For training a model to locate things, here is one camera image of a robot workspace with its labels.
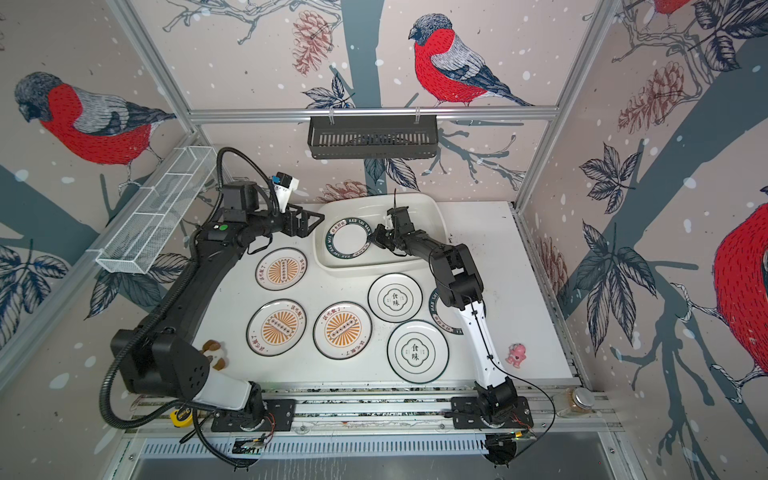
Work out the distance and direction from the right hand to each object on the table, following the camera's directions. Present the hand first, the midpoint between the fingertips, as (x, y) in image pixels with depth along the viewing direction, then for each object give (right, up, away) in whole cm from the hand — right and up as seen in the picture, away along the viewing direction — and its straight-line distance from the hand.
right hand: (367, 239), depth 107 cm
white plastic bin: (+23, +9, +4) cm, 25 cm away
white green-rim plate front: (+17, -31, -24) cm, 43 cm away
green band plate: (-8, +1, +3) cm, 8 cm away
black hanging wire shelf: (-10, +38, 0) cm, 39 cm away
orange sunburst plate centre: (-6, -27, -19) cm, 34 cm away
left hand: (-13, +8, -30) cm, 34 cm away
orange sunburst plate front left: (-26, -26, -18) cm, 41 cm away
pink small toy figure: (+44, -31, -26) cm, 60 cm away
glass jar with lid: (+51, -37, -40) cm, 74 cm away
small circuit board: (-26, -50, -36) cm, 67 cm away
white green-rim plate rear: (+10, -18, -12) cm, 24 cm away
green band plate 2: (+23, -24, -18) cm, 38 cm away
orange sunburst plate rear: (-30, -10, -4) cm, 32 cm away
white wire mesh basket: (-54, +13, -24) cm, 60 cm away
